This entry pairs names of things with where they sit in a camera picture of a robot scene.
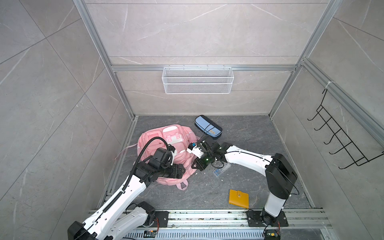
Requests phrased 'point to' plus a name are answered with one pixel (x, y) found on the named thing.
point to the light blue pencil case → (208, 127)
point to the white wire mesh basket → (197, 80)
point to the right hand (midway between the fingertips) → (193, 165)
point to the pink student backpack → (180, 138)
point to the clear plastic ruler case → (219, 171)
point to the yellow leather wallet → (239, 198)
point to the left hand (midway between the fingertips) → (178, 166)
